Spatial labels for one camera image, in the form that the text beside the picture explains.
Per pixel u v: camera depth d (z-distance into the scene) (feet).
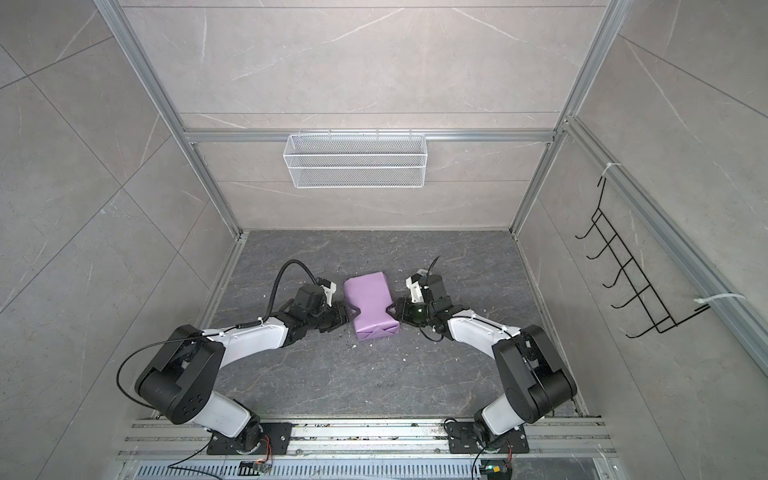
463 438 2.40
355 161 3.31
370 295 3.06
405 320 2.59
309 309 2.35
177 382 1.44
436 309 2.29
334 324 2.61
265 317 2.03
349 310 2.74
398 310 2.61
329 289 2.79
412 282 2.78
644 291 2.05
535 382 1.44
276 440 2.40
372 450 2.40
